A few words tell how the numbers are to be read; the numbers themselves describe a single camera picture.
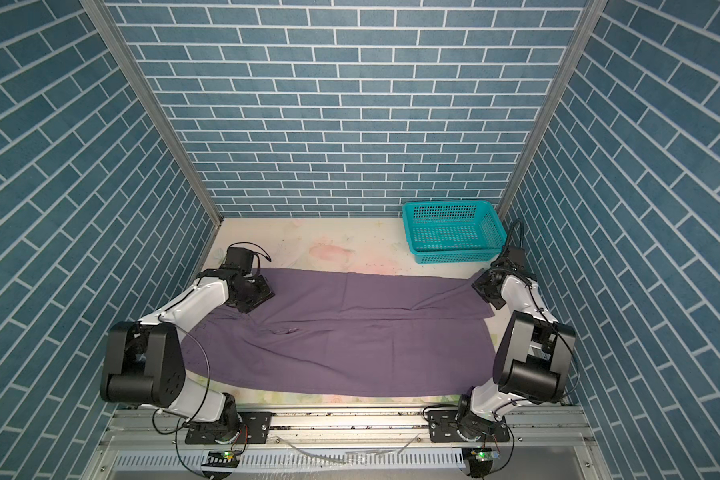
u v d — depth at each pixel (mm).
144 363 441
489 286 841
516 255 744
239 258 723
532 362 451
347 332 896
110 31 723
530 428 753
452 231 1050
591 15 709
